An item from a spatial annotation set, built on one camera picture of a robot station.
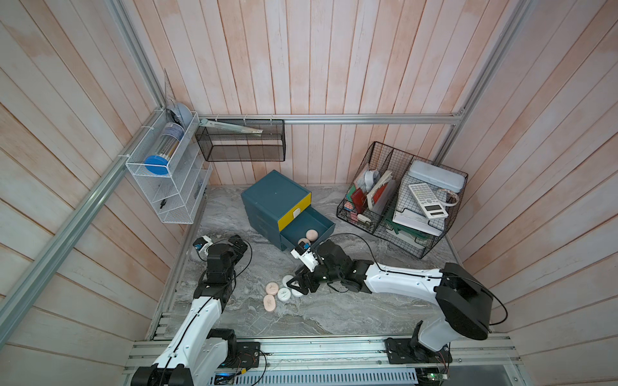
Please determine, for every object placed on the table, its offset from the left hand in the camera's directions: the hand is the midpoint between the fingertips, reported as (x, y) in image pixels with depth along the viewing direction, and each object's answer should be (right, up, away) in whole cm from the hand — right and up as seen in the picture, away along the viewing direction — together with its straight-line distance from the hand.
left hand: (234, 244), depth 85 cm
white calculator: (+70, +16, +1) cm, 72 cm away
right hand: (+21, -10, -6) cm, 24 cm away
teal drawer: (+28, +8, +12) cm, 31 cm away
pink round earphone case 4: (+13, -19, -3) cm, 24 cm away
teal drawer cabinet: (+16, +13, -1) cm, 20 cm away
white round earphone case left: (+18, -18, -1) cm, 25 cm away
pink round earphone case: (+28, +3, +7) cm, 29 cm away
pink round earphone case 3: (+14, -16, +1) cm, 21 cm away
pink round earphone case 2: (+25, +1, +6) cm, 26 cm away
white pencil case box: (+78, +26, +8) cm, 83 cm away
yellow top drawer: (+22, +12, -1) cm, 25 cm away
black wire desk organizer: (+63, +15, +2) cm, 65 cm away
